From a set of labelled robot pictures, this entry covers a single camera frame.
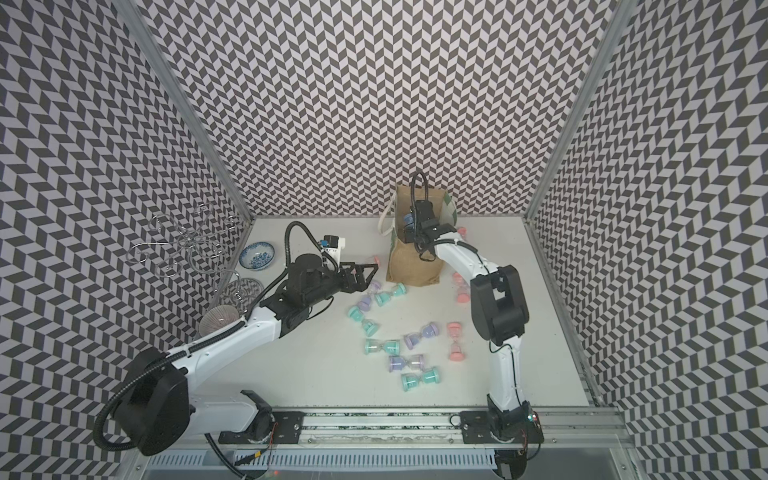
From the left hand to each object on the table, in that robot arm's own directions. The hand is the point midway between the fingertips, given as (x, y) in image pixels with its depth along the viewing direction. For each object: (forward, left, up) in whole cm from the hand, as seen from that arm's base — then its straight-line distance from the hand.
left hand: (367, 268), depth 79 cm
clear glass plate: (+2, +42, -17) cm, 45 cm away
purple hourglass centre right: (-13, -12, -18) cm, 25 cm away
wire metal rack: (+9, +57, -1) cm, 58 cm away
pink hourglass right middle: (+3, -29, -18) cm, 35 cm away
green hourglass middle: (-15, -6, -17) cm, 24 cm away
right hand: (+18, -14, -9) cm, 25 cm away
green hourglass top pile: (+1, -3, -18) cm, 18 cm away
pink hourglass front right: (-16, -25, -19) cm, 35 cm away
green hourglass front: (-24, -11, -17) cm, 32 cm away
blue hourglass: (+21, -12, -4) cm, 25 cm away
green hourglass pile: (-9, 0, -17) cm, 19 cm away
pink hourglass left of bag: (+15, -1, -17) cm, 23 cm away
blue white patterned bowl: (+18, +42, -18) cm, 49 cm away
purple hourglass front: (-19, -8, -18) cm, 27 cm away
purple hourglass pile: (-1, +2, -19) cm, 19 cm away
